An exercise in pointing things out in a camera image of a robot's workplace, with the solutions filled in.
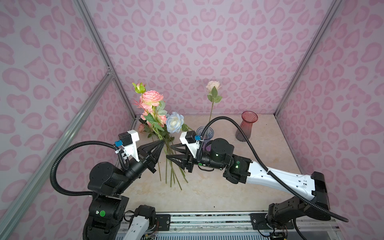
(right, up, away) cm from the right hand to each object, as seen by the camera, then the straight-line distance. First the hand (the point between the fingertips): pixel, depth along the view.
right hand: (170, 151), depth 54 cm
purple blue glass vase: (+15, +4, +30) cm, 34 cm away
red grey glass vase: (+42, +14, +39) cm, 59 cm away
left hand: (-2, +4, -4) cm, 6 cm away
